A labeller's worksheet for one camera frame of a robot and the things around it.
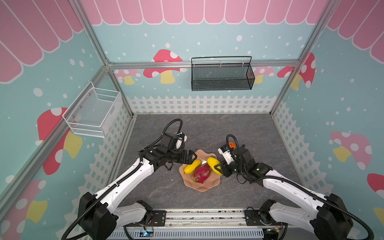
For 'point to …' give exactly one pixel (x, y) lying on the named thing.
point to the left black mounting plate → (159, 218)
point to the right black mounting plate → (254, 217)
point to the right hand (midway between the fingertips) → (216, 165)
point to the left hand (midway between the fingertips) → (188, 158)
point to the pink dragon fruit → (201, 173)
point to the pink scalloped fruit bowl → (213, 180)
